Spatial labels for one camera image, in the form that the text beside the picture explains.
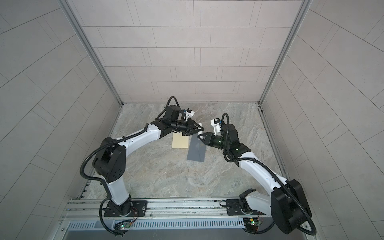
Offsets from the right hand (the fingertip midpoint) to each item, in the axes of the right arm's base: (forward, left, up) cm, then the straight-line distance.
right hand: (198, 138), depth 76 cm
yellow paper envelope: (+11, +12, -19) cm, 25 cm away
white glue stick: (+3, -1, +2) cm, 3 cm away
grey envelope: (+4, +1, -18) cm, 18 cm away
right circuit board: (-35, -22, -20) cm, 46 cm away
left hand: (+4, -4, +2) cm, 6 cm away
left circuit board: (-33, +36, -15) cm, 51 cm away
